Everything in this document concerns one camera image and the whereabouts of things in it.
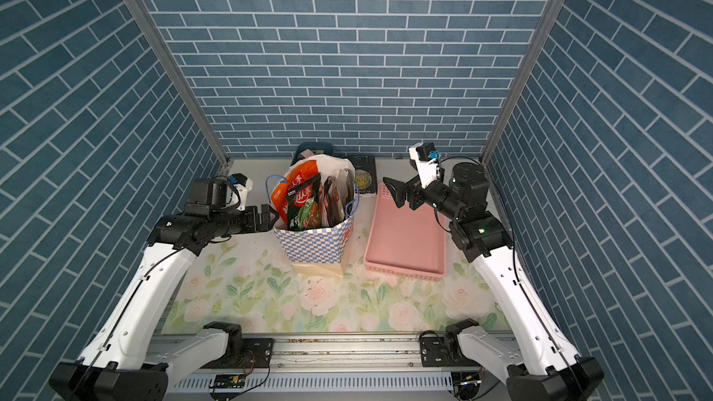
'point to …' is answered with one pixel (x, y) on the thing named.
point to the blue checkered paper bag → (322, 251)
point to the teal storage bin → (315, 146)
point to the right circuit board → (466, 378)
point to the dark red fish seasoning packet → (338, 191)
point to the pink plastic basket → (402, 241)
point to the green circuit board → (228, 381)
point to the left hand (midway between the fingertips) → (272, 214)
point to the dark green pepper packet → (304, 205)
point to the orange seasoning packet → (296, 174)
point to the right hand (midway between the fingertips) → (404, 170)
